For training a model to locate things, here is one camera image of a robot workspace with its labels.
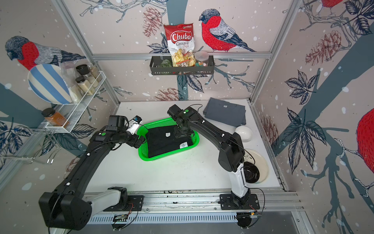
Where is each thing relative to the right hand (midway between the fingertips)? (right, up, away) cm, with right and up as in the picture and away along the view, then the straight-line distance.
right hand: (179, 134), depth 85 cm
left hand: (-23, +2, -4) cm, 23 cm away
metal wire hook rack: (-57, +4, -22) cm, 61 cm away
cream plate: (+47, -15, +2) cm, 50 cm away
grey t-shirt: (+34, +13, +28) cm, 46 cm away
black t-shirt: (-13, -6, +11) cm, 17 cm away
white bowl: (+43, 0, +10) cm, 44 cm away
